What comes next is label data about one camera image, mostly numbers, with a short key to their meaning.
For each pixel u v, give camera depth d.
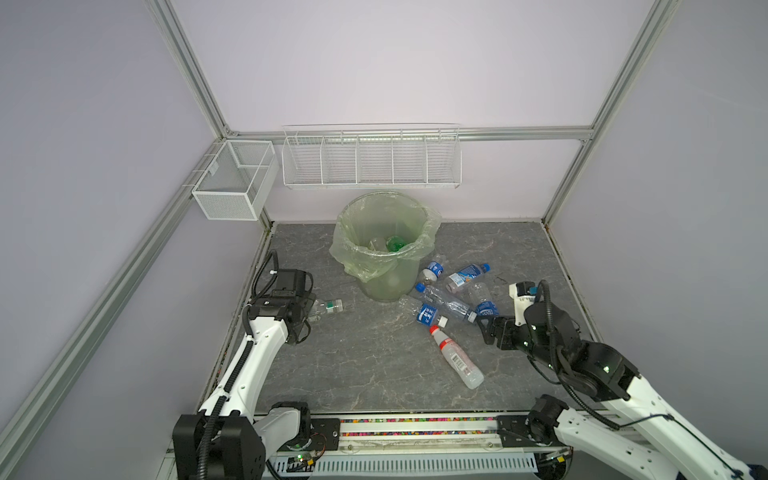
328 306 0.94
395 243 0.93
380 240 1.03
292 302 0.59
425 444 0.74
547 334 0.48
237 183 1.02
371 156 0.98
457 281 0.96
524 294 0.60
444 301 0.94
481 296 0.95
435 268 1.01
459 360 0.81
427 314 0.89
